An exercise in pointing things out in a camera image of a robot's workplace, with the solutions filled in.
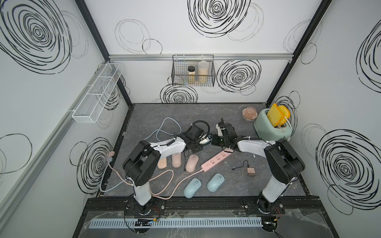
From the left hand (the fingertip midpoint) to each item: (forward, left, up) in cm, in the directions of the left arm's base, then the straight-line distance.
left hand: (198, 142), depth 93 cm
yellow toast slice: (+9, -46, +18) cm, 50 cm away
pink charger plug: (-17, -30, -2) cm, 34 cm away
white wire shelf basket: (-1, +55, +28) cm, 62 cm away
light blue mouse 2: (-22, -9, -3) cm, 25 cm away
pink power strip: (-14, -5, -2) cm, 15 cm away
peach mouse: (-13, +21, -3) cm, 25 cm away
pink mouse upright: (-11, +13, -3) cm, 17 cm away
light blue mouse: (-26, +3, -2) cm, 26 cm away
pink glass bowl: (+25, -38, +1) cm, 46 cm away
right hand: (+2, -8, 0) cm, 8 cm away
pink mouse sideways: (-13, +4, -3) cm, 14 cm away
